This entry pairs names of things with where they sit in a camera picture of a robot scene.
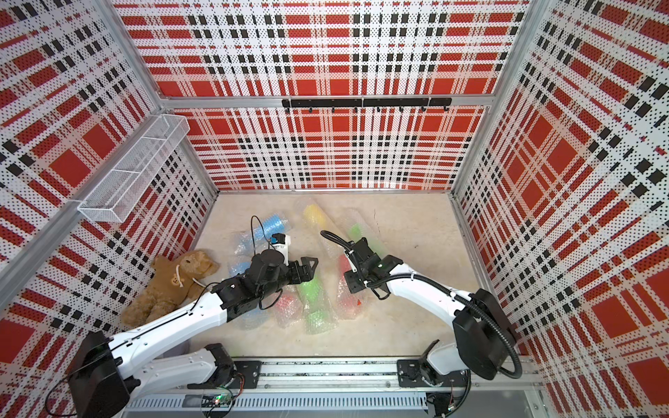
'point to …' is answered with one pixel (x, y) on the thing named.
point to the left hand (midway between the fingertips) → (311, 262)
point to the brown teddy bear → (173, 284)
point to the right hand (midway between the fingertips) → (359, 277)
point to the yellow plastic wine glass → (314, 215)
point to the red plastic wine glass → (348, 305)
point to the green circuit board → (217, 401)
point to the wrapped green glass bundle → (318, 316)
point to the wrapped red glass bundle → (287, 305)
